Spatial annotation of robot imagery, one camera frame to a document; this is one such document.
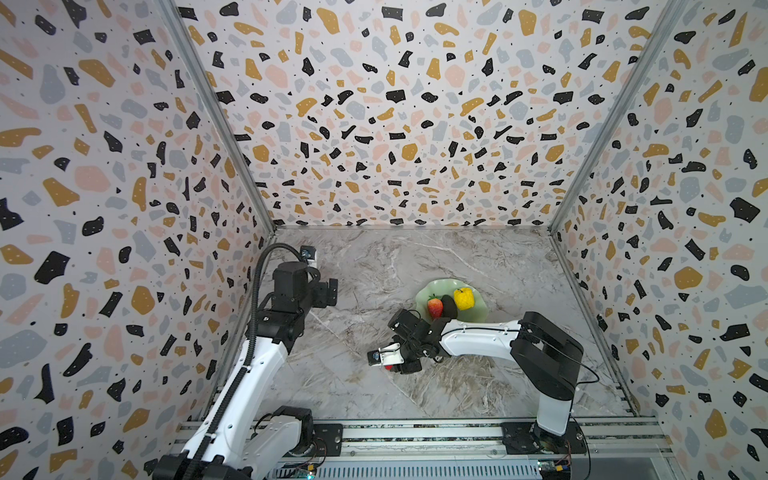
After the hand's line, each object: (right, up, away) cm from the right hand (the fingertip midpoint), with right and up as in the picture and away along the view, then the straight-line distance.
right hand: (385, 353), depth 86 cm
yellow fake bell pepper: (+24, +15, +6) cm, 29 cm away
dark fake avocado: (+20, +11, +10) cm, 25 cm away
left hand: (-18, +23, -9) cm, 31 cm away
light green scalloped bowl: (+20, +18, +12) cm, 29 cm away
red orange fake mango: (+1, -1, -8) cm, 8 cm away
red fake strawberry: (+15, +12, +9) cm, 21 cm away
